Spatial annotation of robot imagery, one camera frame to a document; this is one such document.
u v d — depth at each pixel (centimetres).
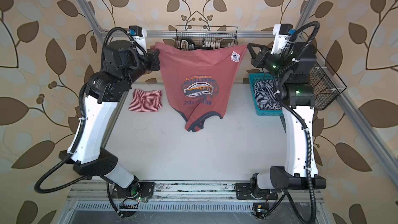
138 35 46
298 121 39
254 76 116
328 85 65
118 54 39
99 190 76
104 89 38
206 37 91
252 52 54
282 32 45
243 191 74
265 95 108
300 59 37
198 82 85
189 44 82
